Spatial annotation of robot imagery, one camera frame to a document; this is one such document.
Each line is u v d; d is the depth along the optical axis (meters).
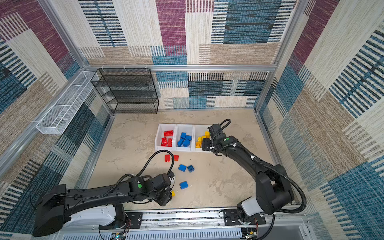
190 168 0.89
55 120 0.71
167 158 0.94
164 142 0.99
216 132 0.67
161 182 0.60
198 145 0.96
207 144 0.80
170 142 0.99
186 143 0.99
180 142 0.99
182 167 0.91
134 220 0.73
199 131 1.02
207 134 1.04
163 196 0.69
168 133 1.05
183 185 0.85
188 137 1.04
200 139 0.98
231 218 0.73
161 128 1.04
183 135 1.02
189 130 1.04
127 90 1.09
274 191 0.43
